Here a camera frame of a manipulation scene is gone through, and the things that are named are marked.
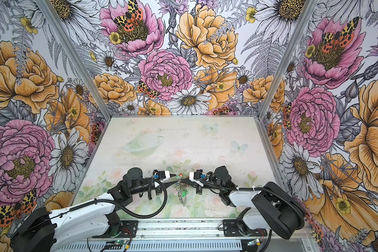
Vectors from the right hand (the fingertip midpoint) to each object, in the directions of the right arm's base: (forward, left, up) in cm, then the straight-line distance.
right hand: (183, 183), depth 75 cm
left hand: (+2, +4, 0) cm, 4 cm away
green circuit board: (-21, +29, -13) cm, 38 cm away
